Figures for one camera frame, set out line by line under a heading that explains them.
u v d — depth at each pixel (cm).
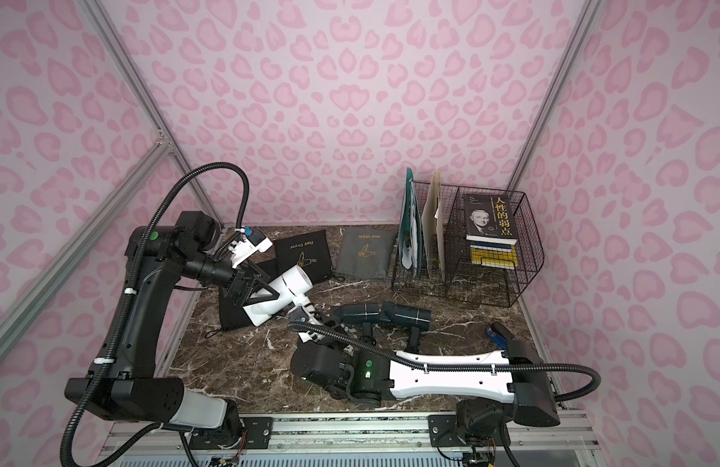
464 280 103
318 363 45
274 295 61
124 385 38
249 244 59
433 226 87
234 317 94
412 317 88
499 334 86
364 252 110
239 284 57
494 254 95
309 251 111
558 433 74
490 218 92
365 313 88
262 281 58
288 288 64
